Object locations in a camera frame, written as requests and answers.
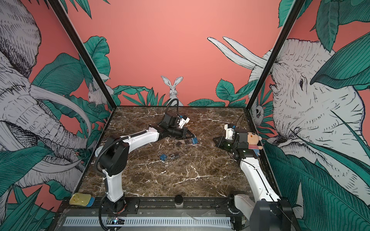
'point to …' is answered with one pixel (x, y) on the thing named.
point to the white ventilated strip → (149, 221)
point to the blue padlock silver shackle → (194, 140)
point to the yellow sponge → (82, 199)
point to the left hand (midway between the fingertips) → (195, 134)
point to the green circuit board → (118, 221)
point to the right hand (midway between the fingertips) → (212, 137)
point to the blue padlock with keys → (163, 157)
